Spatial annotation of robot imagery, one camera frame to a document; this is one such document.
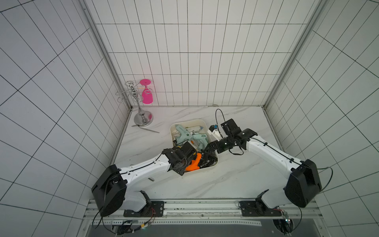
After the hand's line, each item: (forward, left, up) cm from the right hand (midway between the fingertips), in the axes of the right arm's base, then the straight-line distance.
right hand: (205, 150), depth 79 cm
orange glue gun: (-5, +6, -7) cm, 11 cm away
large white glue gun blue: (+22, +7, -10) cm, 26 cm away
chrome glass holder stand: (+31, +48, -12) cm, 58 cm away
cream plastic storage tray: (-2, -1, -8) cm, 8 cm away
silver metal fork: (-13, +30, -11) cm, 35 cm away
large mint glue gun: (+13, +14, -5) cm, 19 cm away
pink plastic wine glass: (+38, +42, +7) cm, 57 cm away
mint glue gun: (+12, +3, -7) cm, 14 cm away
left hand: (-5, +10, -7) cm, 13 cm away
